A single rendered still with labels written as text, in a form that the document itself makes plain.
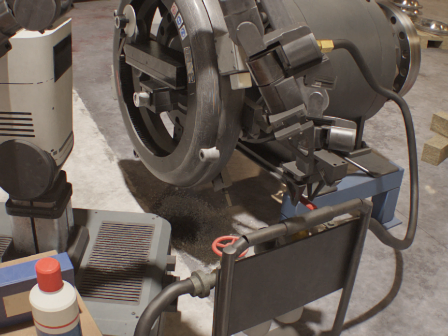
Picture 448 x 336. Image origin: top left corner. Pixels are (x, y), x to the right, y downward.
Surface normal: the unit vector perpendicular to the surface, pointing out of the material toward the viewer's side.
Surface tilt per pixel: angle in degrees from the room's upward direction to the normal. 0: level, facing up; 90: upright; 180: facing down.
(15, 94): 90
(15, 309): 103
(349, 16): 44
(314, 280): 90
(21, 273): 13
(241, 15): 90
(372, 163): 0
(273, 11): 71
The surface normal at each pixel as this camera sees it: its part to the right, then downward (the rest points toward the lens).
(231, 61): -0.85, 0.19
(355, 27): 0.44, -0.22
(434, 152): -0.70, 0.28
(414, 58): 0.52, 0.25
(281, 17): -0.15, 0.05
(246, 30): -0.01, 0.44
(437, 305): 0.05, -0.90
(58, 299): 0.47, -0.44
